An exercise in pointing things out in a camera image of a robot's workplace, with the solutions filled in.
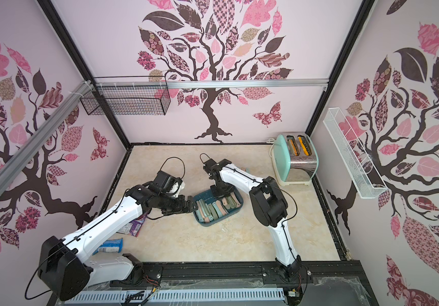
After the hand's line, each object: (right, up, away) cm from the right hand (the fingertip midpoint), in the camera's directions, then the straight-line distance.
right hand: (223, 197), depth 91 cm
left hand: (-15, -4, -14) cm, 21 cm away
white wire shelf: (+51, +15, -24) cm, 58 cm away
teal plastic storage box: (-6, -6, +1) cm, 9 cm away
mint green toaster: (+35, +19, -1) cm, 40 cm away
